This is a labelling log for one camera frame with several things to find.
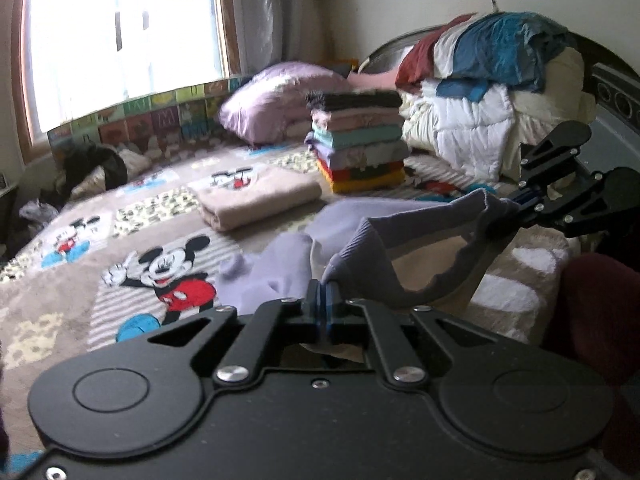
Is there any lavender purple sweater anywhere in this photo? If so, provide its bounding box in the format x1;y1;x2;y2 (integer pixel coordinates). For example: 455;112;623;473
215;190;518;315

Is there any black clothes pile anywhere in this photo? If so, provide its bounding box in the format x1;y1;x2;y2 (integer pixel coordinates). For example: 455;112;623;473
58;142;128;200

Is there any cream duvet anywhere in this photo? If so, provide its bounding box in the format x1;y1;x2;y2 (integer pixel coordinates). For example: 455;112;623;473
501;47;596;180

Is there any white quilted comforter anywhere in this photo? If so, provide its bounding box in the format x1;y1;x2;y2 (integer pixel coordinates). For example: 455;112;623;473
399;79;515;181

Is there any blue crumpled garment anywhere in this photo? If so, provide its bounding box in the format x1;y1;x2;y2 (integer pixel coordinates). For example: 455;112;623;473
433;12;576;103

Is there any Mickey Mouse plush blanket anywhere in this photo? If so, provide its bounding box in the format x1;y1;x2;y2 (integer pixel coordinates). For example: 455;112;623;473
1;146;579;478

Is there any dark red garment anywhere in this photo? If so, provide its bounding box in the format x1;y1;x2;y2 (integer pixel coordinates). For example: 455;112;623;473
395;13;474;91

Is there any dark striped folded garment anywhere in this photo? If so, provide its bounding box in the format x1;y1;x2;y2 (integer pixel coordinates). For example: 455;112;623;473
306;90;402;112

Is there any mint green folded garment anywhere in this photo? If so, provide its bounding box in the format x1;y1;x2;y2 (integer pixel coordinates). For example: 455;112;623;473
305;125;402;150

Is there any red green folded garment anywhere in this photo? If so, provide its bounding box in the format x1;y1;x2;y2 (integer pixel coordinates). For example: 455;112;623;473
317;159;404;182

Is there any pink folded garment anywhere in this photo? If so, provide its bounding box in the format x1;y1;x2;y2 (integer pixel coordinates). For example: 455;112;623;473
311;107;404;132

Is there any folded beige garment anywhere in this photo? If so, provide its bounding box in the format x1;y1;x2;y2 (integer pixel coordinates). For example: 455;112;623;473
191;165;322;232

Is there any colourful alphabet bumper mat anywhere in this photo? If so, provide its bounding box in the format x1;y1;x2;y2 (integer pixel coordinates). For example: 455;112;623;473
47;76;250;151

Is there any lavender pillow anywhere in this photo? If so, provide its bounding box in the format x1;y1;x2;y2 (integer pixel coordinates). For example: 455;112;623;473
218;62;352;145

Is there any grey window curtain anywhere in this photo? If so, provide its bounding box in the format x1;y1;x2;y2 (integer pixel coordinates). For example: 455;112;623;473
231;0;326;74

